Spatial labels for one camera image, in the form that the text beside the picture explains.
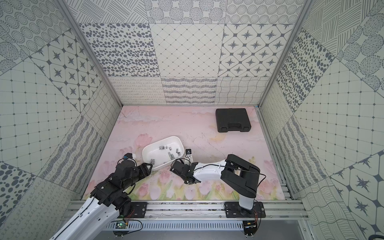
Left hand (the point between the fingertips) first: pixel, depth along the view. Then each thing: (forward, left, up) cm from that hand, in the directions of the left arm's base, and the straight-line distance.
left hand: (148, 165), depth 79 cm
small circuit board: (-26, +10, -12) cm, 30 cm away
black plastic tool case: (+42, -53, -11) cm, 68 cm away
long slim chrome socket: (+10, -10, -10) cm, 17 cm away
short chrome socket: (+15, -8, -9) cm, 19 cm away
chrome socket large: (+15, -3, -8) cm, 18 cm away
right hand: (+3, -21, -11) cm, 24 cm away
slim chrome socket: (+12, -14, -9) cm, 20 cm away
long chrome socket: (+6, +1, -9) cm, 11 cm away
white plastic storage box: (+13, -3, -10) cm, 17 cm away
